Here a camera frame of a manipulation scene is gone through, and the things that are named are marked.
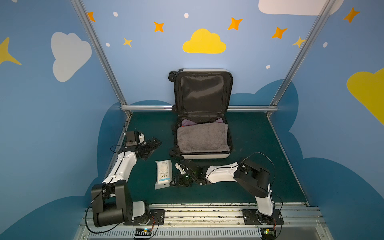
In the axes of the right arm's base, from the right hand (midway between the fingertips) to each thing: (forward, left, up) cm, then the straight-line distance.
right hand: (172, 184), depth 82 cm
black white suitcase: (+54, -15, +20) cm, 59 cm away
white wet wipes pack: (+6, +6, 0) cm, 8 cm away
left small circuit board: (-22, +12, -6) cm, 26 cm away
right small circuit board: (-19, -51, -7) cm, 55 cm away
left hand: (+19, +11, +9) cm, 24 cm away
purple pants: (+44, -4, +4) cm, 44 cm away
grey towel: (+28, -17, +7) cm, 33 cm away
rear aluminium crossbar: (+55, +7, +8) cm, 56 cm away
